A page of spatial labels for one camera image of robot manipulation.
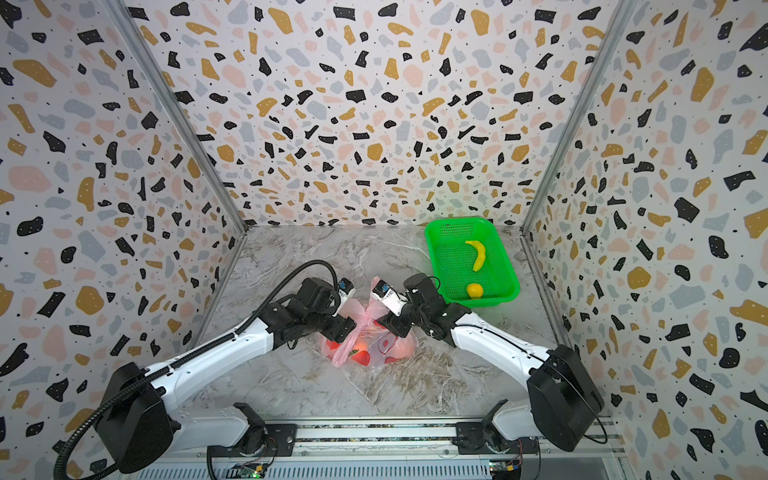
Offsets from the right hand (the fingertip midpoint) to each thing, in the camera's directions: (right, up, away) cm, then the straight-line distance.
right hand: (379, 307), depth 81 cm
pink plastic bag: (-3, -12, +4) cm, 13 cm away
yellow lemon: (+30, +2, +18) cm, 35 cm away
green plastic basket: (+32, +11, +31) cm, 45 cm away
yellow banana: (+35, +14, +30) cm, 49 cm away
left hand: (-9, -2, +1) cm, 10 cm away
